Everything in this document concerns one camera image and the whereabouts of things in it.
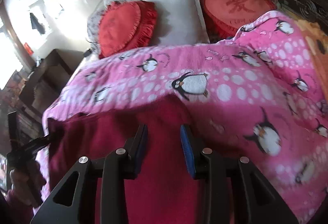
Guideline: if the orange red floral blanket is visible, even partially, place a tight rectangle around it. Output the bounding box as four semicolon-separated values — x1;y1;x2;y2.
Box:
292;19;328;91

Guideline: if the hanging dark cloth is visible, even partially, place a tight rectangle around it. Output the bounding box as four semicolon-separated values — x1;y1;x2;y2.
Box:
29;12;48;35

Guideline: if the dark red garment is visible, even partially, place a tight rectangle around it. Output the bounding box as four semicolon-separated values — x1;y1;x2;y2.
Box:
47;97;241;224

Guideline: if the small red heart pillow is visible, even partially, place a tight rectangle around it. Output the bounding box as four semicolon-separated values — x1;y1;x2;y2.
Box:
97;0;158;59

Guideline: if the person's left hand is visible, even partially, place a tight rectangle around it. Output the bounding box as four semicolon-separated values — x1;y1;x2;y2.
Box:
9;162;47;201

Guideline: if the pink penguin print blanket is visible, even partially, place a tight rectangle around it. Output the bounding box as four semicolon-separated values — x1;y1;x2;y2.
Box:
41;10;328;224

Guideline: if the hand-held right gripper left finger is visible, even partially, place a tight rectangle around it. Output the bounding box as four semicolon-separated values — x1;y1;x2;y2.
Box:
30;123;149;224

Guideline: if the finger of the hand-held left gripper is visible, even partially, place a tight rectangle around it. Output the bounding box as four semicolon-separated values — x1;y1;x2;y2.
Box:
31;134;55;147

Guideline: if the white pillow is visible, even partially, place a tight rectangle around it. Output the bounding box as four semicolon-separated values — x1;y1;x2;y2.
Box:
142;0;211;46

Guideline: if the large embroidered red heart pillow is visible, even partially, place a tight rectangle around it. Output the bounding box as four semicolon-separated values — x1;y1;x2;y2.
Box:
197;0;278;40

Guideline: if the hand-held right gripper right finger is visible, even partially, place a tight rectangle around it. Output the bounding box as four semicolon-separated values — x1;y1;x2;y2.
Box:
180;124;299;224

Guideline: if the dark wooden nightstand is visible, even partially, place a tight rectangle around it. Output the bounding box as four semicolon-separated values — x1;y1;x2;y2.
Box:
19;49;88;117

